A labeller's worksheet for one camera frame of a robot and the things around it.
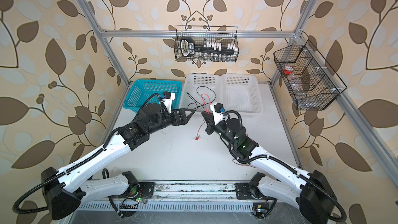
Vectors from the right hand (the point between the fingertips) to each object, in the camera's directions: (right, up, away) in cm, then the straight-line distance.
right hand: (203, 114), depth 71 cm
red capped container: (+45, +22, +10) cm, 51 cm away
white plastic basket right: (+29, +11, +45) cm, 54 cm away
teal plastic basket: (-47, +11, +39) cm, 62 cm away
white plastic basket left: (-4, +13, +45) cm, 47 cm away
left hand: (-6, +2, -2) cm, 7 cm away
